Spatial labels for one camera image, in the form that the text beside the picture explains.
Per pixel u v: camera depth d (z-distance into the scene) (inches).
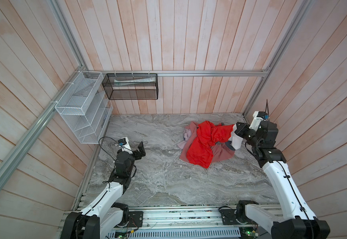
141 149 29.8
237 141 33.5
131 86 40.8
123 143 27.5
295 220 15.0
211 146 36.4
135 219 28.9
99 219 16.5
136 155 29.6
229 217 28.8
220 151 35.4
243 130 25.6
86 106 28.5
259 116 25.2
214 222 28.8
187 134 38.3
